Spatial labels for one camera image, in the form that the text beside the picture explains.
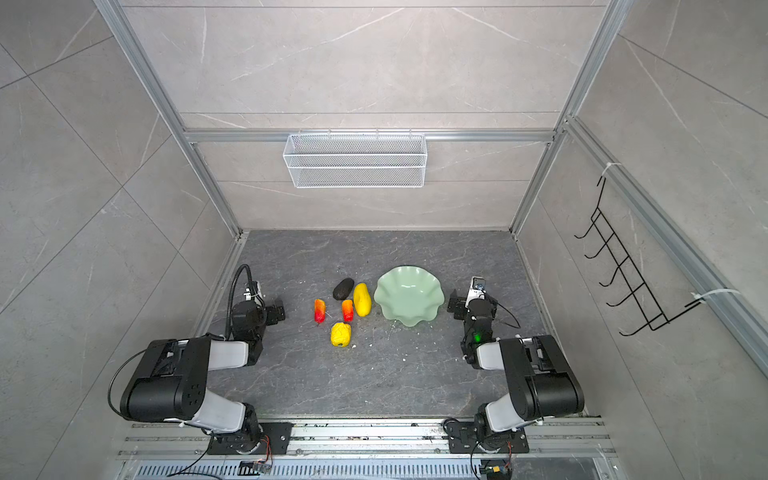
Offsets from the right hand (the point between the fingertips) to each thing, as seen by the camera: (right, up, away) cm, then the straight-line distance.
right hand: (470, 289), depth 93 cm
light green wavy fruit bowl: (-19, -3, +6) cm, 20 cm away
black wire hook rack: (+29, +3, -30) cm, 41 cm away
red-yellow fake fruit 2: (-39, -7, +2) cm, 40 cm away
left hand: (-67, -2, 0) cm, 67 cm away
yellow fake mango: (-35, -4, +2) cm, 35 cm away
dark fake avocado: (-41, -1, +5) cm, 42 cm away
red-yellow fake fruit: (-48, -7, +1) cm, 49 cm away
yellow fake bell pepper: (-40, -12, -7) cm, 43 cm away
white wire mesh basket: (-38, +43, +7) cm, 58 cm away
